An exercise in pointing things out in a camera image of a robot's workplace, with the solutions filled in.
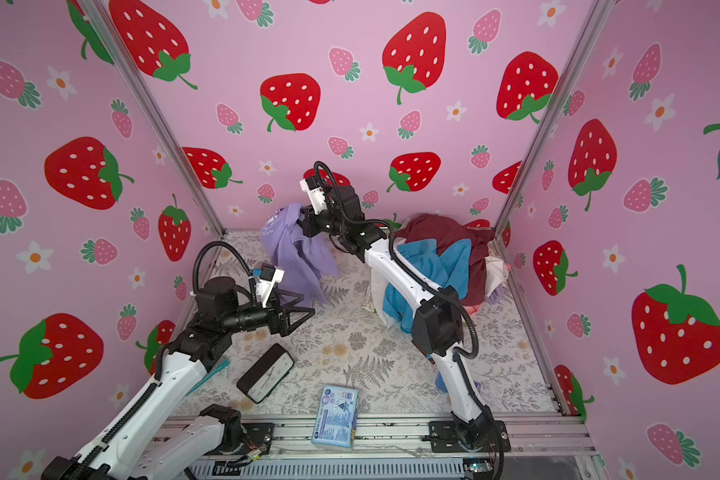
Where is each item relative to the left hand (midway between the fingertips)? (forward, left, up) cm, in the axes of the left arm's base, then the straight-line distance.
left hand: (306, 305), depth 70 cm
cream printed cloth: (+20, -17, -23) cm, 35 cm away
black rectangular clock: (-10, +12, -18) cm, 24 cm away
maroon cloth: (+35, -41, -9) cm, 54 cm away
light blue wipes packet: (-20, -7, -20) cm, 29 cm away
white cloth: (+19, -54, -12) cm, 59 cm away
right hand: (+23, +7, +9) cm, 25 cm away
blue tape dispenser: (-9, -35, -27) cm, 46 cm away
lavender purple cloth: (+18, +4, -4) cm, 18 cm away
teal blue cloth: (+19, -39, -12) cm, 45 cm away
